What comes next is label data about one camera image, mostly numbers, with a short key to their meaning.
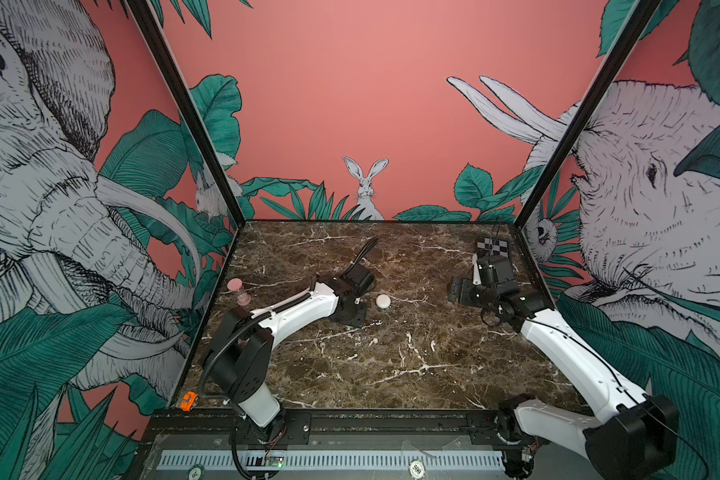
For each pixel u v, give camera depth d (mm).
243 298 954
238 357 441
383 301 978
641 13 688
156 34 727
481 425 743
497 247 1097
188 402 762
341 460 703
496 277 603
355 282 691
